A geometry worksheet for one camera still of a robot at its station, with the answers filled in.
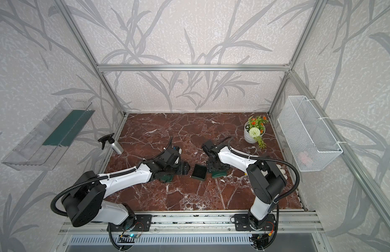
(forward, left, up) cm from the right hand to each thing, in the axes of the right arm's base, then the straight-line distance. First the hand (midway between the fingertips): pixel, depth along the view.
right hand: (216, 167), depth 90 cm
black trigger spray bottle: (+12, +61, +13) cm, 63 cm away
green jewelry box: (-5, -1, +2) cm, 5 cm away
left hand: (-2, +17, +3) cm, 17 cm away
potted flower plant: (+18, -23, +13) cm, 32 cm away
